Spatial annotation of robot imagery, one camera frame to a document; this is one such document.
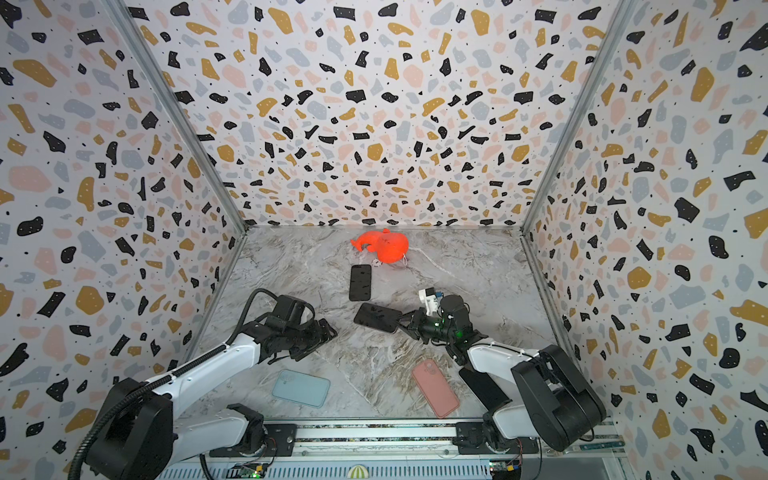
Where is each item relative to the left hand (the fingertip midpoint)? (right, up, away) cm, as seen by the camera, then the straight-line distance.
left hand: (330, 335), depth 84 cm
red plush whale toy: (+15, +26, +22) cm, 37 cm away
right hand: (+17, +6, -5) cm, 18 cm away
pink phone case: (+30, -16, +1) cm, 34 cm away
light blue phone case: (-8, -14, -1) cm, 16 cm away
